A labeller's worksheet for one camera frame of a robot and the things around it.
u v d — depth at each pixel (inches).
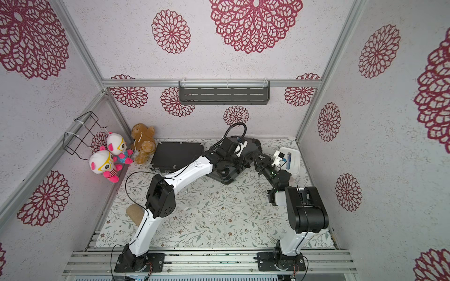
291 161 38.5
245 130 30.1
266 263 28.9
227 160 28.2
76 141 30.0
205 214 34.5
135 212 33.5
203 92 37.3
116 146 36.4
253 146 38.5
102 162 33.4
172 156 42.0
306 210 19.2
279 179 27.4
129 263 25.1
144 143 39.1
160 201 22.0
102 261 29.7
